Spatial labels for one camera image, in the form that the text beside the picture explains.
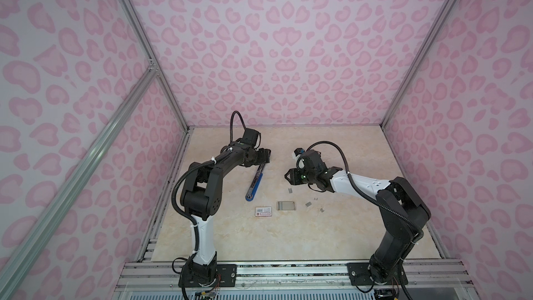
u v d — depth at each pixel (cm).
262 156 90
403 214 44
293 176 80
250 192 93
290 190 95
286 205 90
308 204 91
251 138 80
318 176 70
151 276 75
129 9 75
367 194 49
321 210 89
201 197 54
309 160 71
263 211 88
